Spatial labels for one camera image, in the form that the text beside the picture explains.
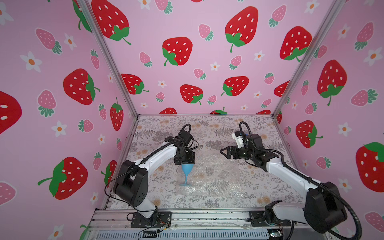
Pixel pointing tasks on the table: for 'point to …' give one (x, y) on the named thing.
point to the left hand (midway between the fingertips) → (191, 161)
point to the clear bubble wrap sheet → (213, 172)
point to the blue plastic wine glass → (187, 168)
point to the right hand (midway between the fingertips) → (223, 152)
